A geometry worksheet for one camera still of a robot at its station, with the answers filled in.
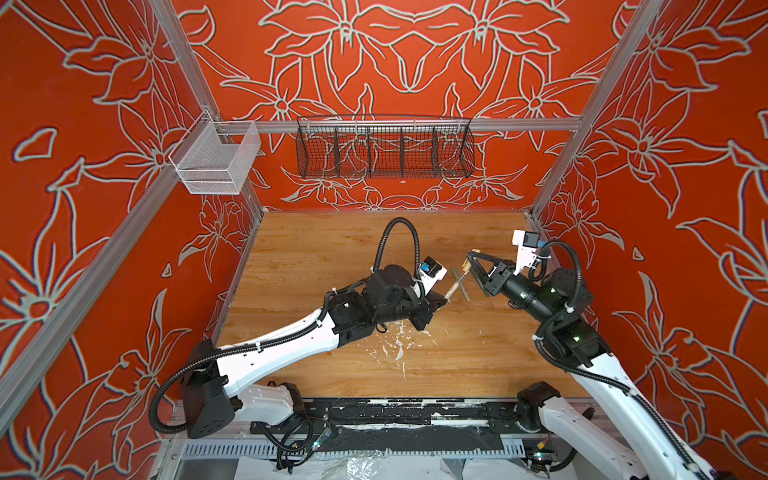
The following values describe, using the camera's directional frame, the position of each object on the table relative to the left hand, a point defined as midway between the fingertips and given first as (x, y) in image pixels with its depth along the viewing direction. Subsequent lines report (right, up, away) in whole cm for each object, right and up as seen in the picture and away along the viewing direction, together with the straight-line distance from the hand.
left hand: (445, 297), depth 66 cm
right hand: (+4, +9, -3) cm, 11 cm away
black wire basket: (-16, +45, +35) cm, 59 cm away
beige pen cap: (+4, +7, -2) cm, 9 cm away
